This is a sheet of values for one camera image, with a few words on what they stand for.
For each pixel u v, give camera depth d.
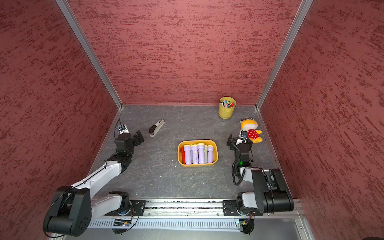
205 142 0.92
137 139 0.79
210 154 0.91
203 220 0.73
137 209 0.74
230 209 0.74
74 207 0.41
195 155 0.87
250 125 1.01
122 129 0.73
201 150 0.87
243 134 0.76
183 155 0.88
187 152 0.87
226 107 1.03
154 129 1.01
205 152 0.90
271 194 0.43
